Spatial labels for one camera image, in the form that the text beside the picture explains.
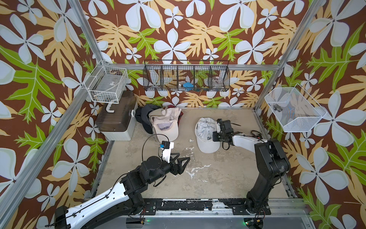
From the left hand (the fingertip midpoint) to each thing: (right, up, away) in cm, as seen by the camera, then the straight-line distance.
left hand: (185, 155), depth 67 cm
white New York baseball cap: (+15, +11, +38) cm, 42 cm away
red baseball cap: (-2, +22, +36) cm, 42 cm away
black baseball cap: (-34, +23, +35) cm, 54 cm away
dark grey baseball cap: (-29, +25, +34) cm, 51 cm away
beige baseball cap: (-20, +23, +33) cm, 45 cm away
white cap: (-13, +17, +30) cm, 37 cm away
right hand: (+21, +7, +33) cm, 39 cm away
